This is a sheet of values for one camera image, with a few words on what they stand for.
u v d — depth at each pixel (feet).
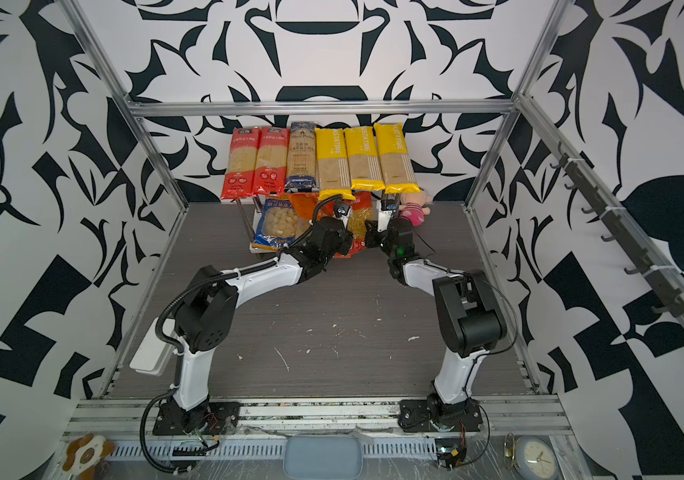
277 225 3.27
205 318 1.70
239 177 2.46
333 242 2.34
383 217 2.73
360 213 3.08
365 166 2.61
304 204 3.30
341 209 2.56
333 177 2.51
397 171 2.55
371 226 2.94
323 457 2.23
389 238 2.65
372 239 2.84
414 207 3.64
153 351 2.65
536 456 2.18
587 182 2.08
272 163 2.60
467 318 1.63
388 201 2.69
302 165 2.58
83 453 2.21
